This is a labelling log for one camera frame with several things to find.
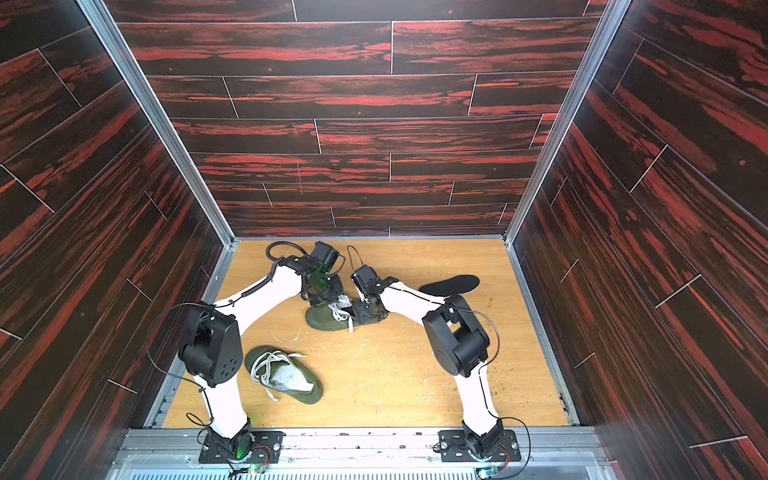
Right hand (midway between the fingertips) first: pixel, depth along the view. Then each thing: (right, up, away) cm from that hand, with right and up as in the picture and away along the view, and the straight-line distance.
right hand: (374, 308), depth 98 cm
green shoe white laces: (-12, -1, -9) cm, 14 cm away
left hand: (-9, +5, -7) cm, 12 cm away
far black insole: (+30, +7, +7) cm, 31 cm away
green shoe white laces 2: (-27, -14, -19) cm, 35 cm away
